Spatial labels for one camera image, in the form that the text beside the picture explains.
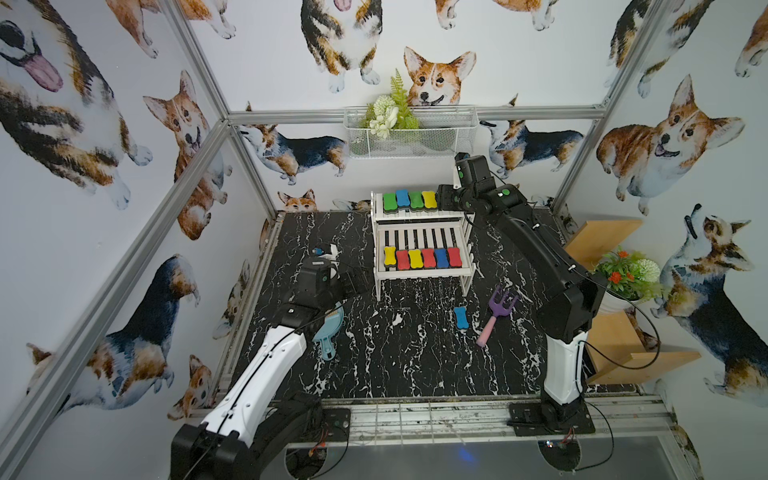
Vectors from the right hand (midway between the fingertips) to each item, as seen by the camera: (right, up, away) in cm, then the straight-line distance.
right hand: (455, 185), depth 84 cm
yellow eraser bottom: (-11, -21, +6) cm, 24 cm away
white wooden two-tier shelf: (-11, -16, +12) cm, 23 cm away
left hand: (-27, -22, -3) cm, 36 cm away
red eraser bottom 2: (-7, -21, +6) cm, 23 cm away
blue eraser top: (-15, -3, +1) cm, 15 cm away
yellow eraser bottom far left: (-19, -20, +6) cm, 28 cm away
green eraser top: (-11, -4, 0) cm, 12 cm away
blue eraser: (+3, -39, +8) cm, 40 cm away
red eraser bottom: (-15, -21, +4) cm, 26 cm away
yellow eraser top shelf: (-7, -4, 0) cm, 8 cm away
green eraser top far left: (-19, -4, +2) cm, 19 cm away
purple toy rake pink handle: (+16, -37, +11) cm, 42 cm away
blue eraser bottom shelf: (-3, -21, +5) cm, 22 cm away
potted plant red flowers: (+42, -25, -9) cm, 50 cm away
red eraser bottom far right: (+1, -21, +7) cm, 22 cm away
